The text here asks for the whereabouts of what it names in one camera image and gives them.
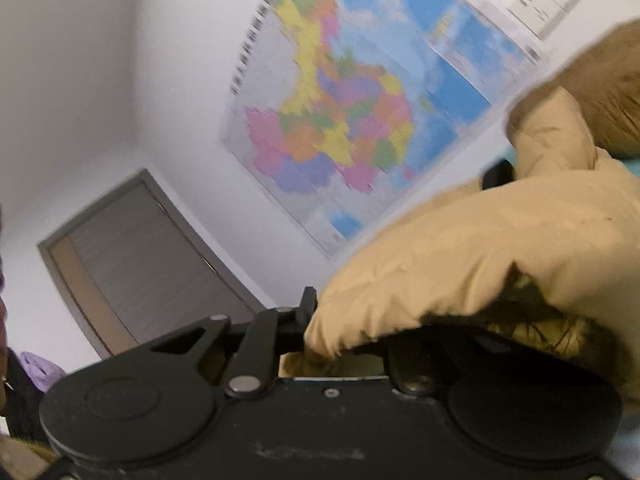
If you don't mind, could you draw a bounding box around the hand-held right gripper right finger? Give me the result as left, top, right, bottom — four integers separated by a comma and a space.
389, 332, 443, 395

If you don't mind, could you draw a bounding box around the purple cloth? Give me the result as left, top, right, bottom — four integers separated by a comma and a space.
19, 351, 67, 393

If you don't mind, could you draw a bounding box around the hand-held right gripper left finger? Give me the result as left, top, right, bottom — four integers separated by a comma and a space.
117, 287, 318, 401

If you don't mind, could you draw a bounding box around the dark cloth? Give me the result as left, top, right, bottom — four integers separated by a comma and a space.
0, 349, 49, 445

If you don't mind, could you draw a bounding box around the colourful wall map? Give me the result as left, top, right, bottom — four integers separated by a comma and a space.
220, 0, 548, 261

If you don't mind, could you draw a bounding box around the white wall socket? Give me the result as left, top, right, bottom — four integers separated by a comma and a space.
505, 0, 568, 42

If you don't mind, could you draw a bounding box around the tan puffer jacket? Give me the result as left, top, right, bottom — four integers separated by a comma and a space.
280, 20, 640, 411

